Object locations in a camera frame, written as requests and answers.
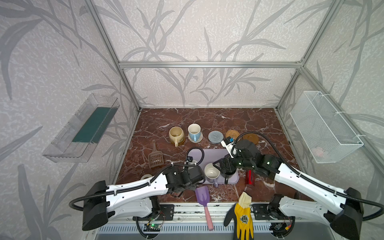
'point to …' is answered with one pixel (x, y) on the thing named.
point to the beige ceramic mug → (176, 135)
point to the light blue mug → (194, 130)
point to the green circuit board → (152, 227)
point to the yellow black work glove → (240, 215)
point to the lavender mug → (212, 174)
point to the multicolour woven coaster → (197, 141)
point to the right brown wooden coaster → (251, 137)
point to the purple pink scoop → (202, 193)
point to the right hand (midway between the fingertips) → (219, 156)
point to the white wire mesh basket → (328, 137)
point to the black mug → (228, 174)
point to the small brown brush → (155, 158)
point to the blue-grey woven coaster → (215, 136)
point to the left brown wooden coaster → (179, 143)
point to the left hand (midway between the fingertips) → (194, 178)
